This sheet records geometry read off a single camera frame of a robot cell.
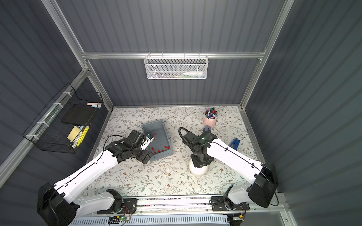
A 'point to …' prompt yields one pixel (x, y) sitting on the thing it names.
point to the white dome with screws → (198, 171)
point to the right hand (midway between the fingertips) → (200, 166)
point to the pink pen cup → (210, 117)
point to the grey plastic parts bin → (160, 146)
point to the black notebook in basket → (79, 114)
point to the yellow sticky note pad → (74, 133)
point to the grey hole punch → (207, 128)
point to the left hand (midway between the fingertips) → (145, 151)
